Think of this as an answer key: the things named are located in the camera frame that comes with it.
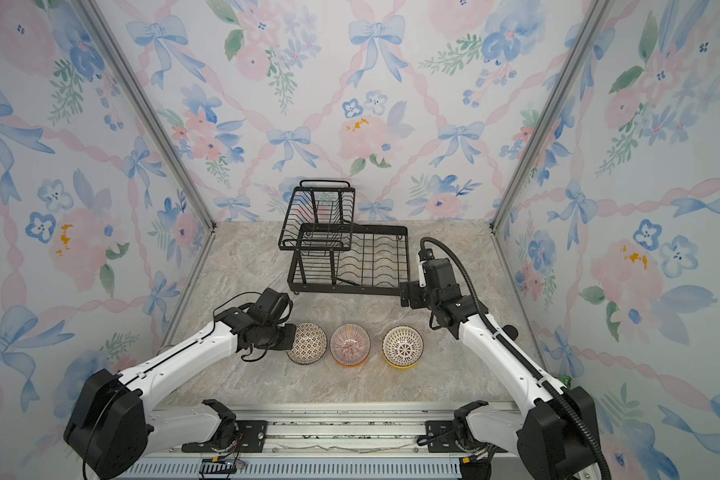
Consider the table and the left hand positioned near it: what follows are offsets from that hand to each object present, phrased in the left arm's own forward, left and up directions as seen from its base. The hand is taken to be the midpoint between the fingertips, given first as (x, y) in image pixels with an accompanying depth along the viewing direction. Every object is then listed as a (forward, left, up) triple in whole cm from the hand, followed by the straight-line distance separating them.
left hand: (293, 337), depth 84 cm
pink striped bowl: (-1, -16, -3) cm, 16 cm away
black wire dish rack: (+19, -11, +13) cm, 26 cm away
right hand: (+12, -35, +10) cm, 38 cm away
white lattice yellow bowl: (-1, -31, -3) cm, 31 cm away
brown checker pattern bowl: (0, -4, -5) cm, 6 cm away
